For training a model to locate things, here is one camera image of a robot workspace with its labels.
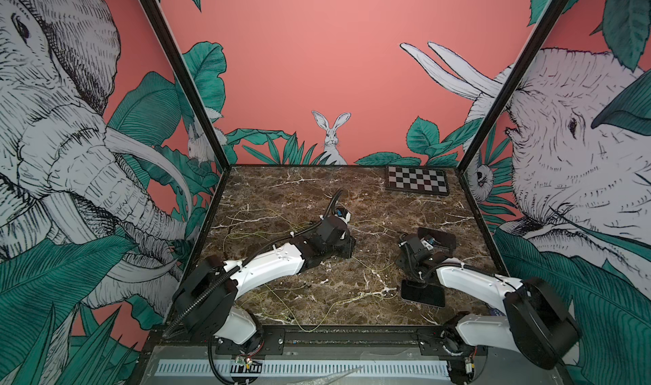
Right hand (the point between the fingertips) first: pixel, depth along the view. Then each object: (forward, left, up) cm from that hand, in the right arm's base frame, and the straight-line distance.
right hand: (397, 256), depth 91 cm
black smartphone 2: (-12, -12, -4) cm, 18 cm away
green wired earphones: (-13, +45, -1) cm, 47 cm away
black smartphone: (0, -13, +12) cm, 17 cm away
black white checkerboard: (+37, -15, 0) cm, 40 cm away
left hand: (+1, +16, +12) cm, 20 cm away
